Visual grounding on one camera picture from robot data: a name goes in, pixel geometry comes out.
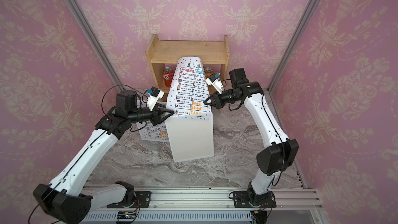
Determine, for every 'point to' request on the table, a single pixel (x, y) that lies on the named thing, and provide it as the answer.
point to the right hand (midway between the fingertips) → (206, 102)
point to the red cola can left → (168, 75)
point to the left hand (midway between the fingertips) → (171, 111)
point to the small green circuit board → (125, 214)
